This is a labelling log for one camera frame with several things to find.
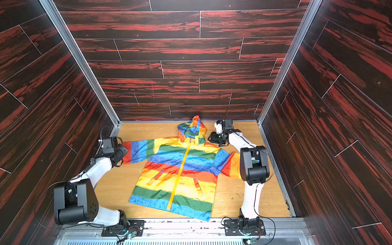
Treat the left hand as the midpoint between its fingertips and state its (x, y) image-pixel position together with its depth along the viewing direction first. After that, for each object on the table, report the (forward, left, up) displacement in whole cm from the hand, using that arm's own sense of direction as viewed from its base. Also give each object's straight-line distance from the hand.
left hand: (125, 148), depth 92 cm
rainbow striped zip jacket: (-11, -35, -10) cm, 38 cm away
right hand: (+12, -56, -3) cm, 57 cm away
